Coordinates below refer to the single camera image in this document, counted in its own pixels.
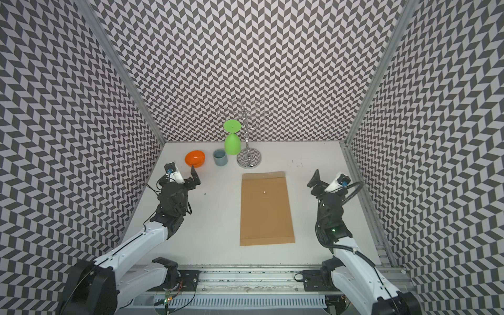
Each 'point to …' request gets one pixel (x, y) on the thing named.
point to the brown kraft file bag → (265, 212)
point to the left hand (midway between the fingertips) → (181, 169)
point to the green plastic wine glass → (232, 142)
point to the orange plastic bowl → (195, 157)
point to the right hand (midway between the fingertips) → (325, 177)
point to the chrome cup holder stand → (247, 158)
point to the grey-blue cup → (220, 157)
